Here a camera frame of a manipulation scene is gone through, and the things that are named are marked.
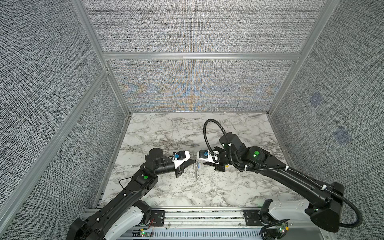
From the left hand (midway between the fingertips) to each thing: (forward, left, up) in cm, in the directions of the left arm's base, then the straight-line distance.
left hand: (193, 160), depth 70 cm
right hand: (+2, -5, 0) cm, 6 cm away
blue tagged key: (-1, -2, -4) cm, 5 cm away
